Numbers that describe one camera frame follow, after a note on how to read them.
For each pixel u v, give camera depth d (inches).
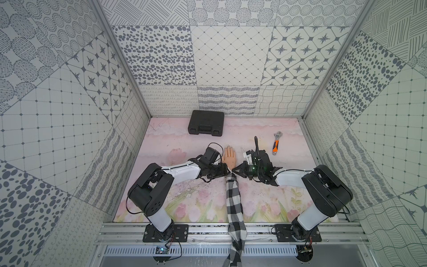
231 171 34.7
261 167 28.7
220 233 29.4
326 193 18.0
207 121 46.0
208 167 30.1
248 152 35.0
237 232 27.4
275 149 40.9
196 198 33.2
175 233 28.8
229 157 38.6
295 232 25.7
